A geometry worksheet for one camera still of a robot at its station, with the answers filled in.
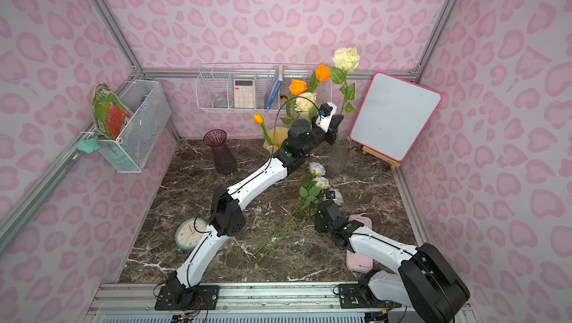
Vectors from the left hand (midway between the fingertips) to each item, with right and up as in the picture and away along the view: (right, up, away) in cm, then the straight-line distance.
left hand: (340, 112), depth 77 cm
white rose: (-6, -21, +23) cm, 32 cm away
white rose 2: (-4, -27, +20) cm, 34 cm away
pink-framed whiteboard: (+24, +1, +12) cm, 27 cm away
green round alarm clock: (-56, -45, +8) cm, 72 cm away
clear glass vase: (+4, -15, +23) cm, 28 cm away
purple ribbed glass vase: (-48, -17, +25) cm, 57 cm away
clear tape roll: (-48, +8, +18) cm, 51 cm away
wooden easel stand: (+26, -16, +30) cm, 43 cm away
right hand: (-5, -39, +12) cm, 41 cm away
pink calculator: (-37, +11, +18) cm, 43 cm away
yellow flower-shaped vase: (-23, -6, +18) cm, 30 cm away
